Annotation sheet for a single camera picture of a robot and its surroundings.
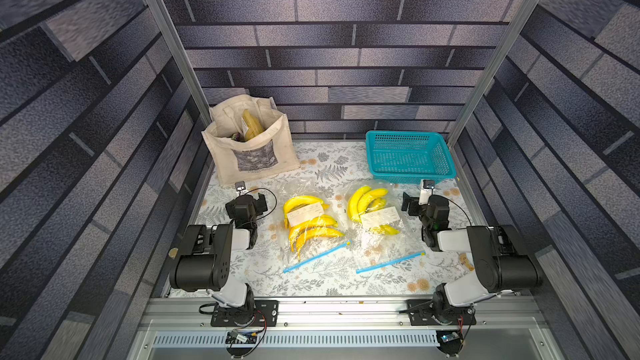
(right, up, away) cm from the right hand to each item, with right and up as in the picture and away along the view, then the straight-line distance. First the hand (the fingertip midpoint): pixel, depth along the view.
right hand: (417, 192), depth 95 cm
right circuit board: (+2, -41, -21) cm, 46 cm away
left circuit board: (-63, -40, -23) cm, 78 cm away
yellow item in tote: (-64, +26, 0) cm, 69 cm away
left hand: (-66, -1, 0) cm, 66 cm away
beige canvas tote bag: (-62, +20, -10) cm, 66 cm away
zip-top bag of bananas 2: (-17, -13, -9) cm, 24 cm away
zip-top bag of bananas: (-41, -11, -8) cm, 43 cm away
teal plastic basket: (+2, +14, +19) cm, 24 cm away
